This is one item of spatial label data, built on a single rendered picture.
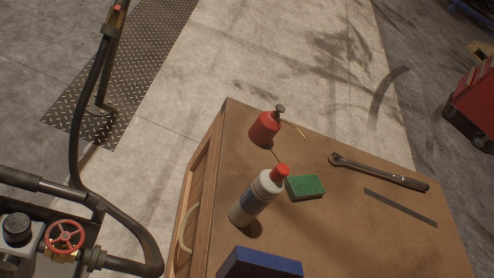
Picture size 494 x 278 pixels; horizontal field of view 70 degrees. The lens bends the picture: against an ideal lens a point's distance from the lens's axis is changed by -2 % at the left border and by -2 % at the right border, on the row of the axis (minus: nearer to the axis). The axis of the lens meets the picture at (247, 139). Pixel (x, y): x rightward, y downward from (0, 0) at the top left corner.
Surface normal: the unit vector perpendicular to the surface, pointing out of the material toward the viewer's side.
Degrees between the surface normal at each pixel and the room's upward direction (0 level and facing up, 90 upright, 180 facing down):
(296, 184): 0
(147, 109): 0
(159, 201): 0
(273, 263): 13
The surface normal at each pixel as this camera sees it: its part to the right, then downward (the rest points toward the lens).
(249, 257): 0.44, -0.75
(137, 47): 0.44, -0.60
